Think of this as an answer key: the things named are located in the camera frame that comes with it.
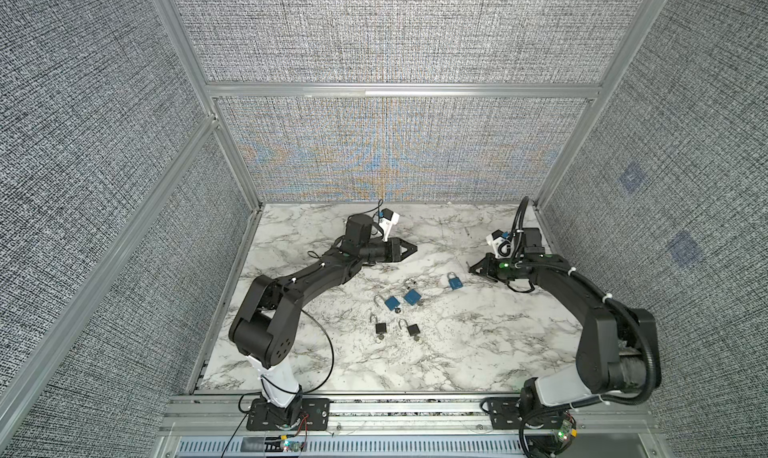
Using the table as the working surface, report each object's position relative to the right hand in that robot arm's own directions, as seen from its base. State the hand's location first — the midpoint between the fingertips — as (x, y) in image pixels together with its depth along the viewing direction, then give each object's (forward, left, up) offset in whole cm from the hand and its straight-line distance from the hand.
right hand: (472, 267), depth 89 cm
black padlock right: (-15, +18, -10) cm, 25 cm away
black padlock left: (-14, +28, -10) cm, 33 cm away
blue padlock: (-7, +24, -9) cm, 27 cm away
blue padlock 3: (+1, +4, -10) cm, 11 cm away
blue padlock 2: (-4, +18, -10) cm, 21 cm away
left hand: (0, +17, +8) cm, 19 cm away
